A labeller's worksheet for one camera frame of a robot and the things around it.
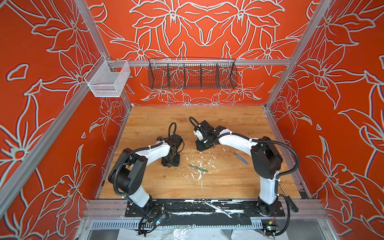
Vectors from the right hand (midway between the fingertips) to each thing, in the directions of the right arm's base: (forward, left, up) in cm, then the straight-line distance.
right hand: (195, 147), depth 90 cm
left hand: (-8, +13, -5) cm, 16 cm away
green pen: (-11, -1, -6) cm, 13 cm away
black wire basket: (+42, +1, +25) cm, 49 cm away
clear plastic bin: (+36, +55, +27) cm, 71 cm away
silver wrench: (-29, -3, -6) cm, 30 cm away
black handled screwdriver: (-30, -48, -5) cm, 57 cm away
